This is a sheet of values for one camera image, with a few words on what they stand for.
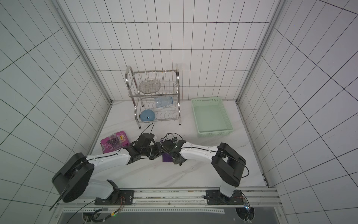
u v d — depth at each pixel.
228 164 0.44
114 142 0.88
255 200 0.74
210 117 1.01
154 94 0.86
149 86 0.92
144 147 0.68
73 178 0.43
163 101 1.07
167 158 0.86
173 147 0.63
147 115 1.04
